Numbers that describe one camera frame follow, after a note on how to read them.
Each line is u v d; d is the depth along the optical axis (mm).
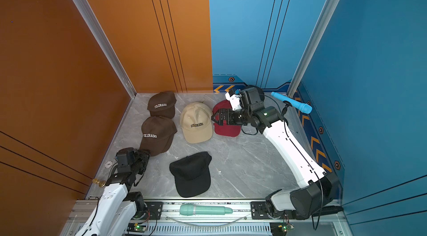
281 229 698
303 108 808
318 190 378
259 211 725
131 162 665
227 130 991
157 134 892
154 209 735
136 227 707
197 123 940
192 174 822
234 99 653
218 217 725
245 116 589
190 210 710
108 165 871
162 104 1054
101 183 803
